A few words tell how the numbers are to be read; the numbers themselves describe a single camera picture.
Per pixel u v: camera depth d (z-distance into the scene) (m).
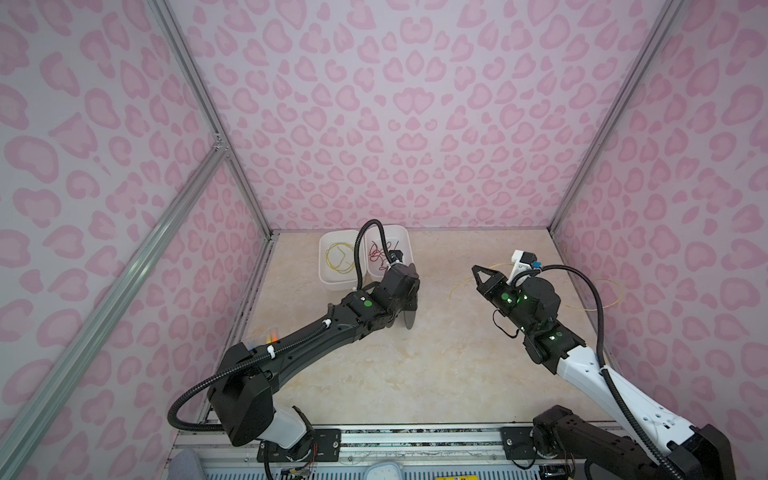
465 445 0.75
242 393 0.40
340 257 1.13
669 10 0.69
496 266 0.72
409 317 0.91
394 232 1.15
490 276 0.68
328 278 1.04
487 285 0.67
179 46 0.73
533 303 0.56
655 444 0.40
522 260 0.68
